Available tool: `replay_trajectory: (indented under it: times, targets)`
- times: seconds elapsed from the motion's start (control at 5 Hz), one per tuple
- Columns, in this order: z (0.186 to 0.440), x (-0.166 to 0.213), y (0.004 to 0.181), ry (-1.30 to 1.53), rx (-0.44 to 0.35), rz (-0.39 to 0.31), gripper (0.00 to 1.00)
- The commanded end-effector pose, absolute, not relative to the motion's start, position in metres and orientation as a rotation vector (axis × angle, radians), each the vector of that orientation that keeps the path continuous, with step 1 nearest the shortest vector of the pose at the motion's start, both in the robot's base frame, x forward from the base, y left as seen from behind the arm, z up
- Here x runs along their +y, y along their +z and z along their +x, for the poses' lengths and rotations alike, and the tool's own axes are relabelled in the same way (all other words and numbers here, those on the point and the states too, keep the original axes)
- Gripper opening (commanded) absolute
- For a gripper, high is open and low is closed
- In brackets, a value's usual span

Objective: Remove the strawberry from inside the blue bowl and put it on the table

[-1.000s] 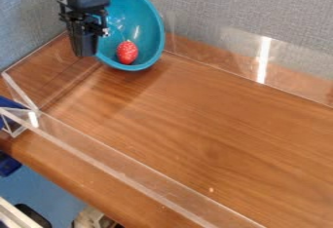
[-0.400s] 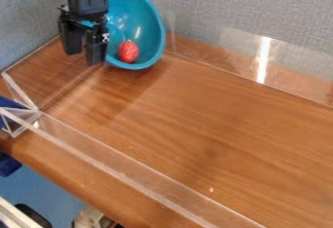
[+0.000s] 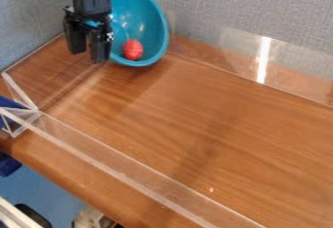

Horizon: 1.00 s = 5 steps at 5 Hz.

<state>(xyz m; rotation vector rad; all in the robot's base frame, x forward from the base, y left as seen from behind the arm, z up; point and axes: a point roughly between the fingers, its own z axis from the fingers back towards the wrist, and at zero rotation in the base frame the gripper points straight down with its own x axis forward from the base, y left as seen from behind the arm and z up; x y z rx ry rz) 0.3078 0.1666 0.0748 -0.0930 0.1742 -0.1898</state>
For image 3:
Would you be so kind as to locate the black and white equipment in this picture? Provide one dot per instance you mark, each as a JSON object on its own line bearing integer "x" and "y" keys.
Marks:
{"x": 21, "y": 216}

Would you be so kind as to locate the blue table clamp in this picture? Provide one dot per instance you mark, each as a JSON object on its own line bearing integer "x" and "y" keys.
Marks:
{"x": 9, "y": 163}

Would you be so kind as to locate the white crumpled object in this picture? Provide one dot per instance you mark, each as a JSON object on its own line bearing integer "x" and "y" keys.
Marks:
{"x": 92, "y": 218}

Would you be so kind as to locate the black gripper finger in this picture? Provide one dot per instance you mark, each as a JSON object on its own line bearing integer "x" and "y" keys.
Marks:
{"x": 76, "y": 35}
{"x": 101, "y": 43}

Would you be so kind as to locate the blue plastic bowl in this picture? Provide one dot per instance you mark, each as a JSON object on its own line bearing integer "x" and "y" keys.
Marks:
{"x": 140, "y": 19}

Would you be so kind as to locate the red toy strawberry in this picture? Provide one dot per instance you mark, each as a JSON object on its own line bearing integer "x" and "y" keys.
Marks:
{"x": 133, "y": 49}

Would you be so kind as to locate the clear acrylic left barrier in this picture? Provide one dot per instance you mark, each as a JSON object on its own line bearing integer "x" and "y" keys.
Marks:
{"x": 48, "y": 73}

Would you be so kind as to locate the clear acrylic back barrier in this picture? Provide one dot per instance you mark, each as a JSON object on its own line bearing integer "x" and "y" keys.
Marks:
{"x": 288, "y": 67}

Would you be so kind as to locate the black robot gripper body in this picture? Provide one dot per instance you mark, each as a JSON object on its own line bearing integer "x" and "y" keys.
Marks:
{"x": 90, "y": 10}

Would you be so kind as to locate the clear acrylic barrier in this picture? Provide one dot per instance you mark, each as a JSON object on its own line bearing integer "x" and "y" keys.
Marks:
{"x": 148, "y": 181}
{"x": 288, "y": 67}
{"x": 48, "y": 73}

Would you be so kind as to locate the clear acrylic front barrier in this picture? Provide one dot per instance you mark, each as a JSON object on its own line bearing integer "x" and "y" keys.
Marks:
{"x": 148, "y": 181}

